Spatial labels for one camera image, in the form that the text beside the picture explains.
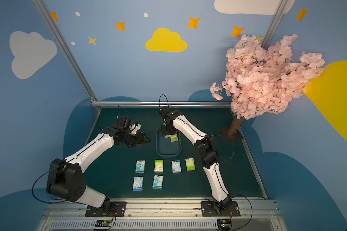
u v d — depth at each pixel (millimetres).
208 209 746
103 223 717
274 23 749
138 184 802
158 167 869
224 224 731
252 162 968
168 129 827
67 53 858
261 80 562
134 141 752
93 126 1160
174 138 1013
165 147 957
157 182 816
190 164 883
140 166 880
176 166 882
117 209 748
